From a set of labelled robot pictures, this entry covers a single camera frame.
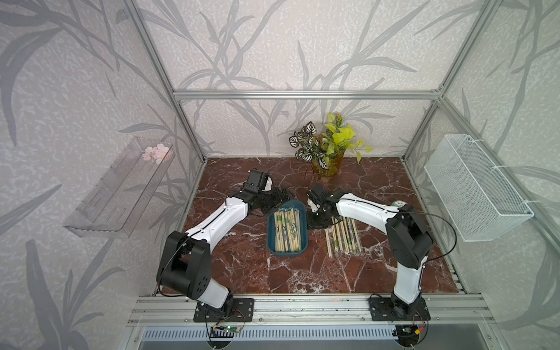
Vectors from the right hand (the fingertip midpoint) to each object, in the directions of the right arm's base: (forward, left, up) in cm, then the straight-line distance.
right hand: (308, 225), depth 90 cm
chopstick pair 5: (-2, -19, -4) cm, 20 cm away
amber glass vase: (+38, -15, -2) cm, 40 cm away
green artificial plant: (+29, -10, +17) cm, 35 cm away
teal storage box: (0, +8, +17) cm, 19 cm away
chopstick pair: (-5, -9, -4) cm, 11 cm away
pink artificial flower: (+13, +52, +30) cm, 62 cm away
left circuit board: (-36, +30, -6) cm, 47 cm away
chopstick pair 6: (-10, -20, -4) cm, 23 cm away
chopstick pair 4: (-3, -18, -4) cm, 18 cm away
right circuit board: (-37, -31, -6) cm, 49 cm away
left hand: (+5, +8, +12) cm, 15 cm away
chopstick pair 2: (0, -12, -4) cm, 13 cm away
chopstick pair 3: (-4, -14, -4) cm, 15 cm away
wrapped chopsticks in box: (-1, +9, -3) cm, 9 cm away
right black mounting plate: (-30, -25, -2) cm, 39 cm away
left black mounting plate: (-30, +23, -3) cm, 38 cm away
